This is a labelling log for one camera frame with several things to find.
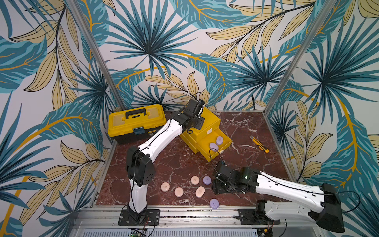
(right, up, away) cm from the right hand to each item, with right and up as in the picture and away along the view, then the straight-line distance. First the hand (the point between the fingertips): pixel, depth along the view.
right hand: (216, 188), depth 75 cm
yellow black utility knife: (+34, +19, +25) cm, 47 cm away
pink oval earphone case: (-8, -4, +5) cm, 10 cm away
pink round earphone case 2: (-27, -2, +7) cm, 28 cm away
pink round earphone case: (-10, +1, +9) cm, 14 cm away
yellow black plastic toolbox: (-46, +32, +15) cm, 58 cm away
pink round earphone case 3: (-19, -4, +5) cm, 20 cm away
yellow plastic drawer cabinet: (-1, +33, +9) cm, 35 cm away
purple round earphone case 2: (-4, +1, +9) cm, 9 cm away
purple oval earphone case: (+5, +23, +17) cm, 29 cm away
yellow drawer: (-5, +20, +18) cm, 27 cm away
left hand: (-8, +34, +9) cm, 36 cm away
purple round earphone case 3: (-1, -9, +2) cm, 9 cm away
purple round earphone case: (+1, +19, +14) cm, 23 cm away
